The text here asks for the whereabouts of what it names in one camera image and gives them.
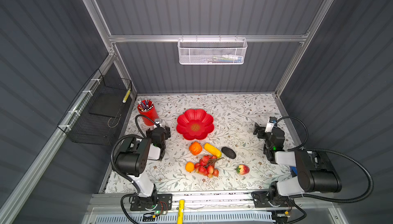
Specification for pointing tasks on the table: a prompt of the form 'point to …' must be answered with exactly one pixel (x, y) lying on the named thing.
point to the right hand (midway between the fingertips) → (266, 124)
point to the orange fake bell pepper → (195, 148)
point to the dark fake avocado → (228, 152)
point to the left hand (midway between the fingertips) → (156, 128)
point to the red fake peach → (242, 169)
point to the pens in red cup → (145, 105)
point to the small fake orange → (190, 166)
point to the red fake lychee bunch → (205, 166)
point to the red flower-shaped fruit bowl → (195, 124)
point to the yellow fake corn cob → (213, 150)
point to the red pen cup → (149, 116)
